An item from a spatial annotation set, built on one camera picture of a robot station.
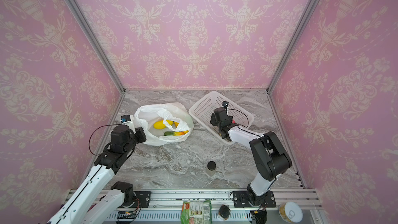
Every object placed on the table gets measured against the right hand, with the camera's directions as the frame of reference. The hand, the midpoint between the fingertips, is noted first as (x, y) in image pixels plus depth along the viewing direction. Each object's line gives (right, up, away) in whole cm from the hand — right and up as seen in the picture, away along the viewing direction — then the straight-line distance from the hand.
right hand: (219, 115), depth 95 cm
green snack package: (-13, -42, -26) cm, 51 cm away
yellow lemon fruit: (-38, -6, +3) cm, 38 cm away
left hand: (-41, -5, -15) cm, 44 cm away
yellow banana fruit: (-25, -4, -8) cm, 27 cm away
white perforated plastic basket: (-12, +2, +10) cm, 16 cm away
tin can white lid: (+27, -39, -29) cm, 56 cm away
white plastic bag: (-43, 0, -8) cm, 44 cm away
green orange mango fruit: (-29, -11, -2) cm, 31 cm away
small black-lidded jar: (-6, -24, -20) cm, 32 cm away
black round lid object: (-1, -38, -30) cm, 49 cm away
